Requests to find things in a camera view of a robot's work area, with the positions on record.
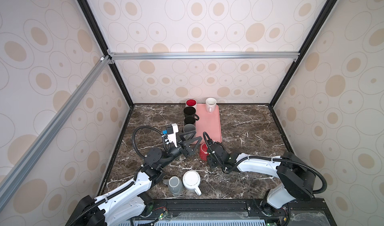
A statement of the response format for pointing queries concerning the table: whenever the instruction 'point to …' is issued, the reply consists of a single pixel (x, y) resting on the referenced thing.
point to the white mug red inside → (191, 102)
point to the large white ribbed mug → (191, 180)
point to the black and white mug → (189, 111)
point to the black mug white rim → (190, 119)
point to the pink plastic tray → (209, 122)
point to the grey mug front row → (175, 185)
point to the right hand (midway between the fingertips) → (210, 156)
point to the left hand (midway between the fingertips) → (202, 138)
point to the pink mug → (210, 104)
